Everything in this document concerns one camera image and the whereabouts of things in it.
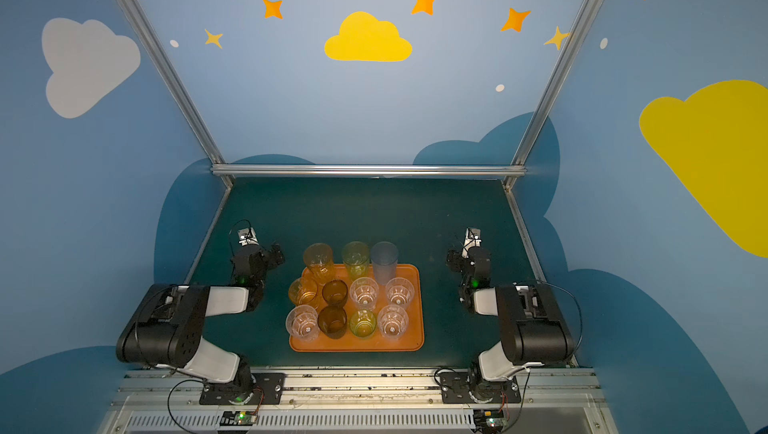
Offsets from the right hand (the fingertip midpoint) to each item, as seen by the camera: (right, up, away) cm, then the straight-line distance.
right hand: (470, 243), depth 95 cm
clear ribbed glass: (-34, -14, -6) cm, 37 cm away
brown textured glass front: (-42, -20, -12) cm, 49 cm away
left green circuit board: (-61, -39, -24) cm, 76 cm away
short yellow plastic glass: (-53, -14, -6) cm, 55 cm away
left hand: (-66, -1, 0) cm, 66 cm away
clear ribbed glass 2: (-25, -22, -10) cm, 35 cm away
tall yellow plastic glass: (-48, -4, -4) cm, 49 cm away
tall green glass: (-36, -4, -5) cm, 37 cm away
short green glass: (-34, -22, -11) cm, 42 cm away
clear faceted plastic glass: (-51, -22, -11) cm, 57 cm away
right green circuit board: (-2, -40, -23) cm, 47 cm away
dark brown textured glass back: (-43, -14, -6) cm, 46 cm away
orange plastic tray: (-19, -26, -12) cm, 35 cm away
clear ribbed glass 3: (-23, -14, -7) cm, 28 cm away
